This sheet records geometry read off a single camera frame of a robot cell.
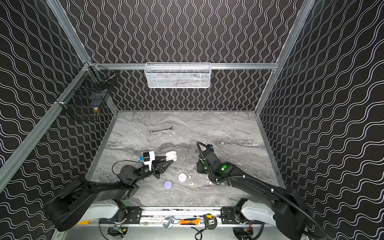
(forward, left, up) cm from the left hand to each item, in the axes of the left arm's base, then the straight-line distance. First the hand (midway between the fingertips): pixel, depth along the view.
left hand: (174, 161), depth 69 cm
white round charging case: (+1, -2, -22) cm, 22 cm away
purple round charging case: (-3, +6, -22) cm, 23 cm away
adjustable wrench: (-20, +2, -23) cm, 30 cm away
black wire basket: (+41, +58, +6) cm, 72 cm away
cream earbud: (-2, -8, -23) cm, 24 cm away
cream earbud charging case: (+3, +2, 0) cm, 3 cm away
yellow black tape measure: (-20, -17, -22) cm, 34 cm away
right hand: (+6, -12, -14) cm, 20 cm away
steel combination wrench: (+38, +10, -21) cm, 44 cm away
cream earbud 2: (+3, -6, -23) cm, 24 cm away
